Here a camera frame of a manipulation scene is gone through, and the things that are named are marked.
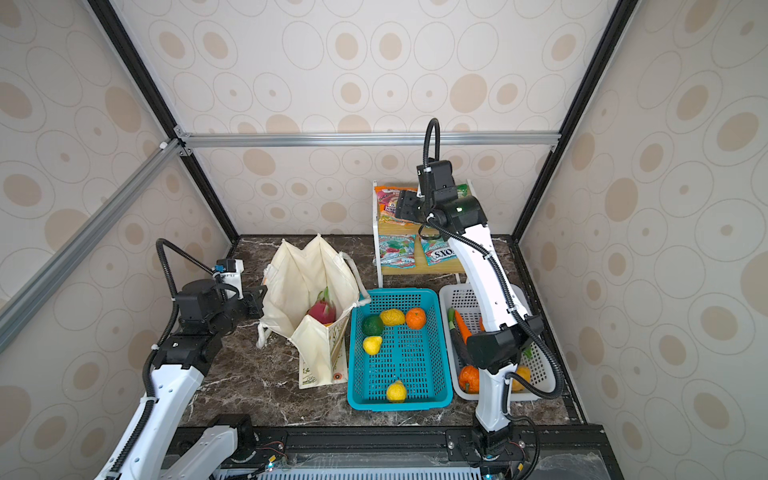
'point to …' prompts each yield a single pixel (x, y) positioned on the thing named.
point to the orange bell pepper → (469, 379)
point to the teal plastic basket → (398, 358)
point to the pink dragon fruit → (323, 309)
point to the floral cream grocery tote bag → (308, 296)
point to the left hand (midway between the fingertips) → (271, 283)
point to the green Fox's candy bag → (437, 250)
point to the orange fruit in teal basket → (416, 318)
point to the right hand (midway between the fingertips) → (408, 203)
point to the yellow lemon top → (392, 317)
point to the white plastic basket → (542, 370)
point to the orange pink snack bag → (387, 198)
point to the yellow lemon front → (396, 392)
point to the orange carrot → (466, 333)
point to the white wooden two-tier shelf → (424, 270)
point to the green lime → (372, 325)
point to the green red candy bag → (398, 251)
